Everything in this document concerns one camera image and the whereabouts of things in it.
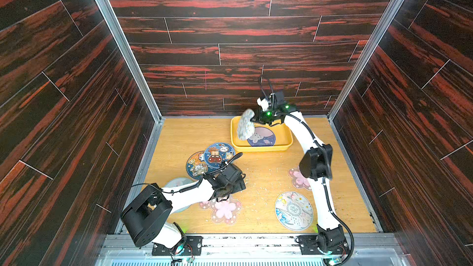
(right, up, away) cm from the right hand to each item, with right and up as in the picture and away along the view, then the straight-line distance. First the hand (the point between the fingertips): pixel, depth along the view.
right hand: (254, 119), depth 98 cm
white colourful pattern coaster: (+16, -44, -16) cm, 49 cm away
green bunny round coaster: (-40, -32, -7) cm, 52 cm away
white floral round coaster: (-4, -5, -2) cm, 7 cm away
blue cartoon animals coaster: (-32, -25, 0) cm, 40 cm away
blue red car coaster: (-21, -20, +4) cm, 29 cm away
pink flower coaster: (-25, -41, -14) cm, 50 cm away
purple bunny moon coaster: (+6, -10, +10) cm, 16 cm away
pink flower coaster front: (-15, -43, -16) cm, 48 cm away
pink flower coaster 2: (+22, -32, -7) cm, 39 cm away
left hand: (-8, -33, -11) cm, 36 cm away
